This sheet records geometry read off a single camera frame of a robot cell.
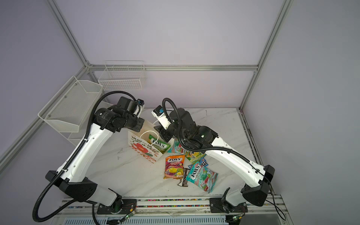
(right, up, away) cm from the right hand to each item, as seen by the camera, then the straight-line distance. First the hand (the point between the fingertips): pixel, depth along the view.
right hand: (155, 124), depth 62 cm
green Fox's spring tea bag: (+19, -22, +27) cm, 39 cm away
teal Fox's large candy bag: (+23, -31, +18) cm, 43 cm away
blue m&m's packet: (+25, -25, +26) cm, 44 cm away
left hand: (-12, 0, +9) cm, 15 cm away
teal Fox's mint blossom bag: (+8, -16, +30) cm, 35 cm away
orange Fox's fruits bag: (+7, -26, +22) cm, 35 cm away
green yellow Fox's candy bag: (0, -12, +14) cm, 19 cm away
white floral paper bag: (-11, -10, +11) cm, 18 cm away
